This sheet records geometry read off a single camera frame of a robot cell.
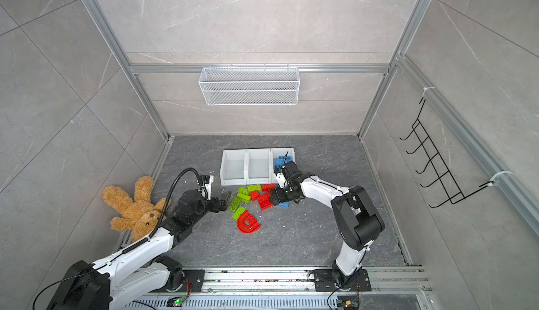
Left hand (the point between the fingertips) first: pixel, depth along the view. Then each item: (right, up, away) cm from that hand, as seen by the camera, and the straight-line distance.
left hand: (220, 186), depth 85 cm
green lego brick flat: (+8, -4, +11) cm, 14 cm away
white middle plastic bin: (+14, +7, +21) cm, 26 cm away
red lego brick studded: (+18, -8, +7) cm, 21 cm away
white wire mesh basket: (+10, +46, +16) cm, 50 cm away
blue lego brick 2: (+26, +10, +19) cm, 34 cm away
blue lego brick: (+26, -7, -1) cm, 27 cm away
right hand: (+24, -5, +8) cm, 26 cm away
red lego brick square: (+13, -6, +9) cm, 17 cm away
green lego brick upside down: (+5, -9, +6) cm, 12 cm away
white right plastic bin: (+23, +14, +19) cm, 33 cm away
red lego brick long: (+19, -2, +11) cm, 22 cm away
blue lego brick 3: (+24, +7, +17) cm, 30 cm away
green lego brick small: (+6, -13, +6) cm, 15 cm away
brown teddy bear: (-31, -11, -3) cm, 33 cm away
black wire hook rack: (+75, +6, -22) cm, 79 cm away
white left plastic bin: (+1, +6, +20) cm, 21 cm away
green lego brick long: (+9, -6, +8) cm, 14 cm away
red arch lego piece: (+14, -16, +1) cm, 21 cm away
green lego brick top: (+12, -3, +11) cm, 16 cm away
